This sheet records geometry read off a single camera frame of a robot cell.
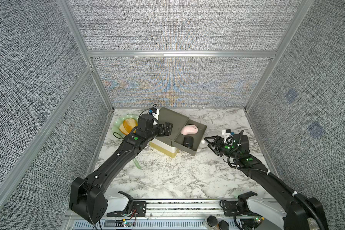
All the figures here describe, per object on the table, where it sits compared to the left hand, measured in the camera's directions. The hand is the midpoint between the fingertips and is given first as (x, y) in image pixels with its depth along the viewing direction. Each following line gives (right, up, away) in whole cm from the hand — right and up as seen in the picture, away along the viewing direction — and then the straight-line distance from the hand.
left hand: (168, 124), depth 78 cm
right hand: (+20, -8, 0) cm, 21 cm away
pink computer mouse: (+12, -3, +7) cm, 14 cm away
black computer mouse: (+11, -10, +5) cm, 16 cm away
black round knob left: (+20, -44, -13) cm, 50 cm away
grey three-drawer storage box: (0, -12, +3) cm, 13 cm away
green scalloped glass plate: (-37, +1, +27) cm, 46 cm away
